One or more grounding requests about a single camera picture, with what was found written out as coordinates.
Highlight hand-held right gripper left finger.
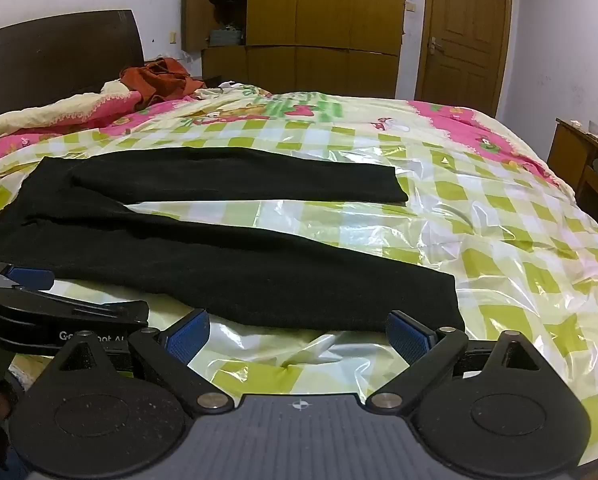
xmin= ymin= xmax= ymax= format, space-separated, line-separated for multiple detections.
xmin=53 ymin=308 xmax=233 ymax=415

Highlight wooden wardrobe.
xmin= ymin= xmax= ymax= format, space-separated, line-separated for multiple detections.
xmin=181 ymin=0 xmax=408 ymax=98

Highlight red-brown cloth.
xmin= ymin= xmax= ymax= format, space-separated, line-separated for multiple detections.
xmin=119 ymin=57 xmax=205 ymax=108

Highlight dark wooden headboard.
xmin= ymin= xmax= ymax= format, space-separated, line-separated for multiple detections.
xmin=0 ymin=9 xmax=146 ymax=123

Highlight black pants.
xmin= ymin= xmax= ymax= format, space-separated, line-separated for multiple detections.
xmin=0 ymin=147 xmax=466 ymax=333

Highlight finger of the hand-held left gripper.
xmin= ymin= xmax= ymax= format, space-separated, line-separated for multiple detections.
xmin=0 ymin=287 xmax=151 ymax=330
xmin=0 ymin=255 xmax=56 ymax=293

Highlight checked cartoon print blanket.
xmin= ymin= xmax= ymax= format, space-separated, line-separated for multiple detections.
xmin=0 ymin=80 xmax=598 ymax=466

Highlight grey box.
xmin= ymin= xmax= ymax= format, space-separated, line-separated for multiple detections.
xmin=209 ymin=27 xmax=243 ymax=46

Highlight wooden door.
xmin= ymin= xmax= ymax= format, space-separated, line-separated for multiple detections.
xmin=414 ymin=0 xmax=514 ymax=118

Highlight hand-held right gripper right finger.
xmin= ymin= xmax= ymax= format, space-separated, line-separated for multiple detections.
xmin=365 ymin=311 xmax=547 ymax=415

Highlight wooden desk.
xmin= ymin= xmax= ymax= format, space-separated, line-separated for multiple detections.
xmin=546 ymin=117 xmax=598 ymax=221

